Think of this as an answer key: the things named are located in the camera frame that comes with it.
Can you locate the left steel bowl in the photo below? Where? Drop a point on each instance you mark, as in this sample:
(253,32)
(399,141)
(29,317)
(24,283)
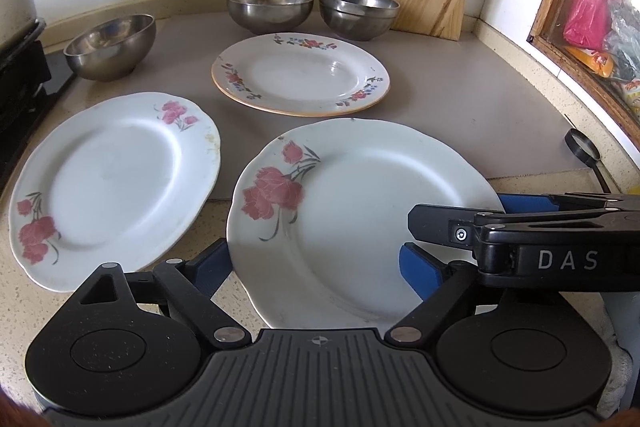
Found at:
(113,49)

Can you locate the black gas stove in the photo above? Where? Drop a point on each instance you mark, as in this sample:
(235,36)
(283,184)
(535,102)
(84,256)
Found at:
(31,84)

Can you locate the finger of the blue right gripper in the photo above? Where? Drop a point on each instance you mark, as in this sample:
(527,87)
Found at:
(527,203)

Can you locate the large white pink-flower plate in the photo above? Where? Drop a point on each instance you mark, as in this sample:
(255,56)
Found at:
(318,218)

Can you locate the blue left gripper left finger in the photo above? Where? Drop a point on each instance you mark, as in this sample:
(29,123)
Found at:
(188,283)

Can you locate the orange package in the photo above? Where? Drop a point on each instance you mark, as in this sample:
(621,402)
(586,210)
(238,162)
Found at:
(599,62)

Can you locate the orange-rimmed floral plate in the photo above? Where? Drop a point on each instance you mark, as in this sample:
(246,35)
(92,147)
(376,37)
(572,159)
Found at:
(300,75)

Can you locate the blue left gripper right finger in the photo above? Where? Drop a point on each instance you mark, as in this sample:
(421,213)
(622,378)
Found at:
(423,272)

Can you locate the clear plastic bag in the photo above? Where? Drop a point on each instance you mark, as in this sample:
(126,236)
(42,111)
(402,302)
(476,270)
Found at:
(622,41)

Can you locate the pink plastic bag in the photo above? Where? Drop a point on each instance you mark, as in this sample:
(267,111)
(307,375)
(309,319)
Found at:
(587,23)

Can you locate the small white pink-flower plate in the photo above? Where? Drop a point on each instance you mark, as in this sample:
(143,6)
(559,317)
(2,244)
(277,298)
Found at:
(121,181)

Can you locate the middle steel bowl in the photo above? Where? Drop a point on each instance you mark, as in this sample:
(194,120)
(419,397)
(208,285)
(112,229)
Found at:
(268,16)

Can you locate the lower stacked steel bowl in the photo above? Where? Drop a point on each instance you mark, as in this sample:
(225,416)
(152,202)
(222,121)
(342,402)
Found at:
(355,27)

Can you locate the upper stacked steel bowl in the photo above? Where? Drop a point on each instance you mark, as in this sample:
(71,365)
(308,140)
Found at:
(375,8)

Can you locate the stacked steel bowl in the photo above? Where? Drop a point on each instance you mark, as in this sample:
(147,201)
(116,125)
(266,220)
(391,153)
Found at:
(375,8)
(355,27)

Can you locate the black magnifying glass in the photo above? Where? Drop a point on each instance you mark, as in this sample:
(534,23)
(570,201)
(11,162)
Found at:
(587,152)

